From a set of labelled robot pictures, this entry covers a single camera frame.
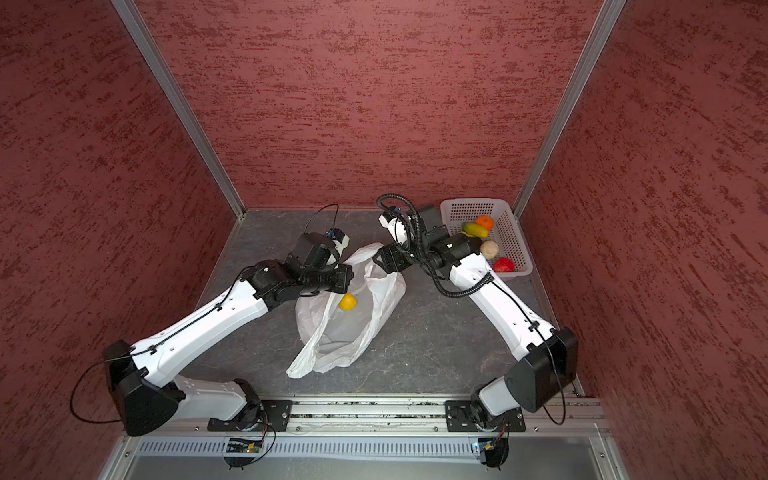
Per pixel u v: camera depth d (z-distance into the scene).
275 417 0.74
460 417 0.74
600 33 0.74
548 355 0.40
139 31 0.74
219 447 0.71
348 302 0.91
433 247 0.56
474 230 1.05
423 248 0.56
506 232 1.08
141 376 0.39
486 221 1.12
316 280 0.61
